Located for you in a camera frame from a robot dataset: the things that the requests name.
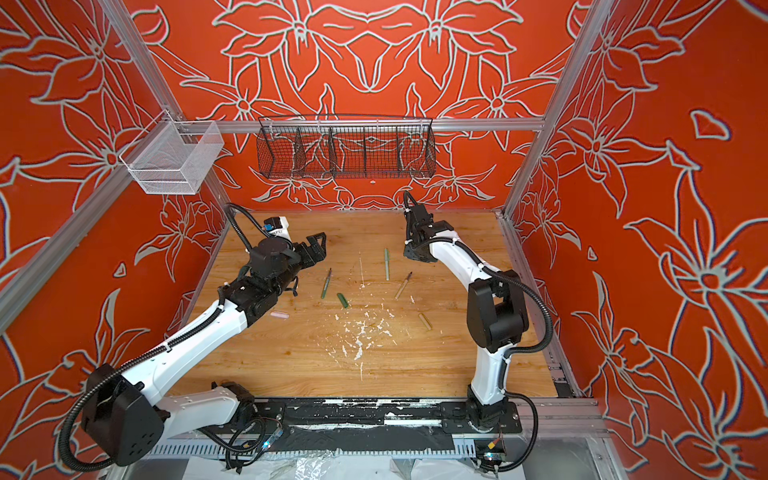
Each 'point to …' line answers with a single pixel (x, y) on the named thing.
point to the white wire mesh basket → (172, 157)
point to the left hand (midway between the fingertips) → (312, 236)
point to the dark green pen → (326, 285)
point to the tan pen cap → (425, 322)
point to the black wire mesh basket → (340, 147)
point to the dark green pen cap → (342, 300)
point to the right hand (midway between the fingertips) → (412, 249)
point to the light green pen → (386, 261)
